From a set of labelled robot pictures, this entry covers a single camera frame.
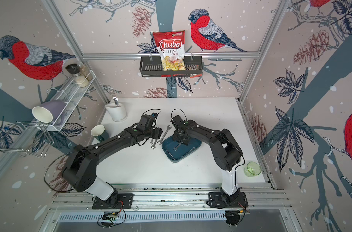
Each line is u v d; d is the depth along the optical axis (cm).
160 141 96
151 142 95
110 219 71
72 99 74
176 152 92
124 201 73
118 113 101
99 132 94
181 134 69
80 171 44
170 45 80
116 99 107
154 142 96
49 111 61
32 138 60
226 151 50
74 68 78
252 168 84
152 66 95
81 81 83
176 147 93
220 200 73
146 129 69
